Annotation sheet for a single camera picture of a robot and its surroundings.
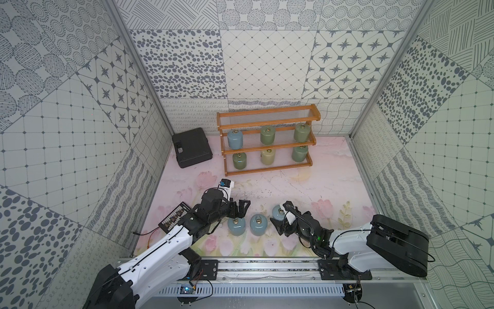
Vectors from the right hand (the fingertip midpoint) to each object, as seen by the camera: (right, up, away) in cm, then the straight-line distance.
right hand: (278, 214), depth 86 cm
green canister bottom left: (-19, +24, +13) cm, 33 cm away
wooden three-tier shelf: (-8, +34, +12) cm, 37 cm away
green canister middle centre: (-5, +37, +7) cm, 38 cm away
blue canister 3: (-9, -2, -7) cm, 12 cm away
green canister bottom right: (+13, +28, +17) cm, 35 cm away
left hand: (-15, +7, -8) cm, 18 cm away
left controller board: (-36, -25, -14) cm, 47 cm away
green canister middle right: (+12, +38, +8) cm, 41 cm away
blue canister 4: (-20, +35, +5) cm, 40 cm away
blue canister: (-19, -3, -7) cm, 20 cm away
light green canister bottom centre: (-4, +26, +16) cm, 31 cm away
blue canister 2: (-1, +2, -5) cm, 6 cm away
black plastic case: (-48, +32, +26) cm, 63 cm away
